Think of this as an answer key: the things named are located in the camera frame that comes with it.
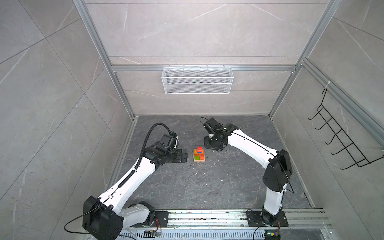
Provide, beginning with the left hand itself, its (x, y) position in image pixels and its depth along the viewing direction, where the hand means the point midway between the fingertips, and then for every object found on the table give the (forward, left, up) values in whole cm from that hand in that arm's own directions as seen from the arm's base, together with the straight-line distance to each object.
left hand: (180, 152), depth 79 cm
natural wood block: (+2, -9, -16) cm, 18 cm away
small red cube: (+7, -11, -9) cm, 16 cm away
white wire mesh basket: (+48, -10, +13) cm, 51 cm away
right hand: (+6, -15, -4) cm, 17 cm away
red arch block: (+5, -12, -15) cm, 20 cm away
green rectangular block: (+4, -9, -15) cm, 18 cm away
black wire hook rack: (-16, -73, +17) cm, 77 cm away
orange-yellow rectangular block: (+5, -9, -10) cm, 14 cm away
